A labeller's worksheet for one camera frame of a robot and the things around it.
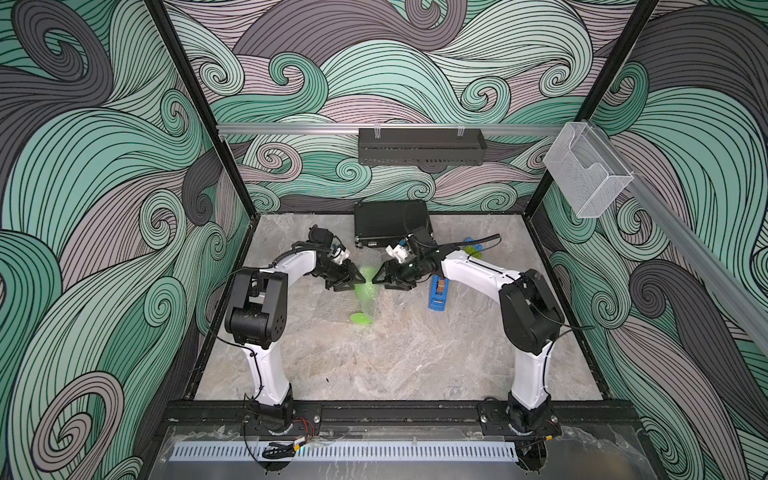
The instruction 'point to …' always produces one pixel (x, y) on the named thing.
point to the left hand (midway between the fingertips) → (360, 280)
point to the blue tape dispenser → (438, 293)
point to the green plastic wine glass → (366, 295)
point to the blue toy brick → (478, 247)
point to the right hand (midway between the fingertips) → (376, 286)
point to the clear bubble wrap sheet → (369, 258)
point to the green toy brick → (472, 251)
